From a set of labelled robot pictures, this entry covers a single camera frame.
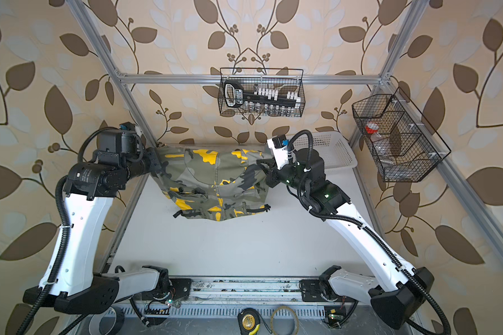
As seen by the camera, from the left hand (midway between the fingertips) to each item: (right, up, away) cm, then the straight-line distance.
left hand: (157, 155), depth 65 cm
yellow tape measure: (+29, -54, +2) cm, 61 cm away
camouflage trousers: (+17, -9, +1) cm, 20 cm away
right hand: (+33, -2, +1) cm, 33 cm away
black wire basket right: (+84, +3, +9) cm, 84 cm away
